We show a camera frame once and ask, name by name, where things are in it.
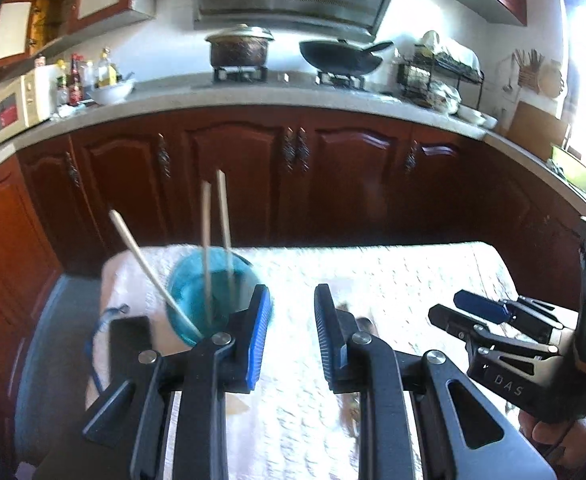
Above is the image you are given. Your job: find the stack of white bowls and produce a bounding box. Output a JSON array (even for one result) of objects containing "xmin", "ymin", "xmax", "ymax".
[{"xmin": 458, "ymin": 105, "xmax": 498, "ymax": 128}]

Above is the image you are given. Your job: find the black device with blue strap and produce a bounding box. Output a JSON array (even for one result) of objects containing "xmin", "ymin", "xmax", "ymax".
[{"xmin": 85, "ymin": 305, "xmax": 152, "ymax": 391}]

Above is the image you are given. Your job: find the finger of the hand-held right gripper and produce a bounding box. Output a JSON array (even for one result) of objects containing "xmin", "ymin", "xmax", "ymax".
[
  {"xmin": 428, "ymin": 304, "xmax": 558, "ymax": 376},
  {"xmin": 454, "ymin": 290, "xmax": 576, "ymax": 343}
]

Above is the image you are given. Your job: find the gas stove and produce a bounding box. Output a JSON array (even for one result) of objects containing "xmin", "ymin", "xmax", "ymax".
[{"xmin": 193, "ymin": 65, "xmax": 374, "ymax": 92}]

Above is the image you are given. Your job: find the person's right hand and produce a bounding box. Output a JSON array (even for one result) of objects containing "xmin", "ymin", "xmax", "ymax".
[{"xmin": 518, "ymin": 410, "xmax": 586, "ymax": 463}]

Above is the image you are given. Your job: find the white quilted tablecloth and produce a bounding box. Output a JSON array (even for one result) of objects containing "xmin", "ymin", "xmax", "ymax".
[{"xmin": 85, "ymin": 242, "xmax": 524, "ymax": 480}]

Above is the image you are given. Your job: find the yellow oil bottle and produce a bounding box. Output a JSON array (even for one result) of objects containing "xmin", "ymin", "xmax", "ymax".
[{"xmin": 98, "ymin": 49, "xmax": 118, "ymax": 87}]

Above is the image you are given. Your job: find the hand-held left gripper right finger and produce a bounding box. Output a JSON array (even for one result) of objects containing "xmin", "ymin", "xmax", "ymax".
[{"xmin": 314, "ymin": 284, "xmax": 558, "ymax": 480}]

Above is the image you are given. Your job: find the black wok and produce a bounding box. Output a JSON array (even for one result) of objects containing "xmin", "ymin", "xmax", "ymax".
[{"xmin": 299, "ymin": 39, "xmax": 394, "ymax": 76}]

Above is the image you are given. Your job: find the grey stone countertop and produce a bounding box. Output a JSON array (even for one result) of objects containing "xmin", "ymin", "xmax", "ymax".
[{"xmin": 0, "ymin": 72, "xmax": 586, "ymax": 221}]

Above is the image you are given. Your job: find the cream microwave oven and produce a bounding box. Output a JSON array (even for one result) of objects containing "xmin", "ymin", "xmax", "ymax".
[{"xmin": 0, "ymin": 72, "xmax": 41, "ymax": 143}]

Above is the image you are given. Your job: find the clear bottle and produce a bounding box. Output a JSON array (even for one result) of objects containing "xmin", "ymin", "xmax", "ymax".
[{"xmin": 83, "ymin": 61, "xmax": 98, "ymax": 101}]

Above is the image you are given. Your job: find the wall chopstick holder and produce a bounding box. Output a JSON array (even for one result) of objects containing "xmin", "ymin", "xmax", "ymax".
[{"xmin": 513, "ymin": 49, "xmax": 546, "ymax": 93}]

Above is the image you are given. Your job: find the white bowl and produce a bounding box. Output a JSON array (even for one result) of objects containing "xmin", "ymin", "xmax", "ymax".
[{"xmin": 89, "ymin": 79, "xmax": 136, "ymax": 106}]

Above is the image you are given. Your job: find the brown red label sauce bottle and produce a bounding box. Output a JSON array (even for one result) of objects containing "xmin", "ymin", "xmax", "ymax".
[{"xmin": 69, "ymin": 55, "xmax": 84, "ymax": 106}]

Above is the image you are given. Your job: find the yellow capped green bottle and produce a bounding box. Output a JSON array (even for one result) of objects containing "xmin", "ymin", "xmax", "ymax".
[{"xmin": 55, "ymin": 60, "xmax": 70, "ymax": 106}]

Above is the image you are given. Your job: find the teal rimmed utensil holder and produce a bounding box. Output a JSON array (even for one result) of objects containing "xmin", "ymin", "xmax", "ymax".
[{"xmin": 165, "ymin": 247, "xmax": 274, "ymax": 348}]

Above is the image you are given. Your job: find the round woven mat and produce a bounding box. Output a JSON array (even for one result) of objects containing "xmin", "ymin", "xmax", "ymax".
[{"xmin": 540, "ymin": 60, "xmax": 566, "ymax": 98}]

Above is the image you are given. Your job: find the white cloth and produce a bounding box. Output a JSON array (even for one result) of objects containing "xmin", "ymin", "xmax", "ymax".
[{"xmin": 55, "ymin": 100, "xmax": 96, "ymax": 117}]

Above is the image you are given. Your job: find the green basin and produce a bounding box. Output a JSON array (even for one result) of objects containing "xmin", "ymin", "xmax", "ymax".
[{"xmin": 550, "ymin": 144, "xmax": 586, "ymax": 191}]

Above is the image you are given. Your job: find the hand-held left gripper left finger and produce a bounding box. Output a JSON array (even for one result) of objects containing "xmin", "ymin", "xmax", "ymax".
[{"xmin": 82, "ymin": 285, "xmax": 272, "ymax": 480}]

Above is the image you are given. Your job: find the brown wooden base cabinet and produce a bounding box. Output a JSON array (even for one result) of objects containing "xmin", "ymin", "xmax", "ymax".
[{"xmin": 0, "ymin": 107, "xmax": 586, "ymax": 411}]

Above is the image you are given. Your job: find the patterned ceramic pot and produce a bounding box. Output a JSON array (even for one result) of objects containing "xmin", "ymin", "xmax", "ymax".
[{"xmin": 430, "ymin": 82, "xmax": 462, "ymax": 113}]

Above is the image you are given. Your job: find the dark cooking pot with lid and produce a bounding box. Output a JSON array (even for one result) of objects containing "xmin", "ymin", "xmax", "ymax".
[{"xmin": 205, "ymin": 24, "xmax": 275, "ymax": 68}]

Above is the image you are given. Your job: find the wooden cutting board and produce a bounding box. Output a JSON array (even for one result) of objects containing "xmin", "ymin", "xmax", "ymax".
[{"xmin": 507, "ymin": 101, "xmax": 571, "ymax": 161}]

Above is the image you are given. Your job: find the black dish rack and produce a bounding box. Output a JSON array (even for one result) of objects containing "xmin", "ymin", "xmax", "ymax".
[{"xmin": 397, "ymin": 30, "xmax": 484, "ymax": 111}]

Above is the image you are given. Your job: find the light bamboo chopstick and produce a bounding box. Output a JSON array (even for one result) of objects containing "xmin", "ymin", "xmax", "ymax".
[
  {"xmin": 200, "ymin": 180, "xmax": 214, "ymax": 326},
  {"xmin": 215, "ymin": 169, "xmax": 234, "ymax": 288},
  {"xmin": 109, "ymin": 210, "xmax": 204, "ymax": 339}
]

